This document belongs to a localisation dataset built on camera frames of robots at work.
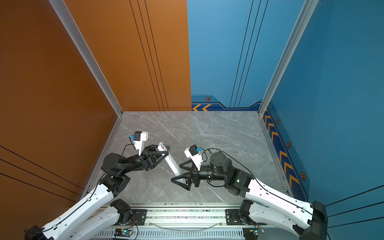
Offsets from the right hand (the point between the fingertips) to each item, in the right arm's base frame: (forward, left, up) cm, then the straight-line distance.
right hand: (176, 174), depth 59 cm
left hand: (+6, +3, +7) cm, 9 cm away
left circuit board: (-16, +28, -29) cm, 44 cm away
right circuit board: (-17, -34, -31) cm, 49 cm away
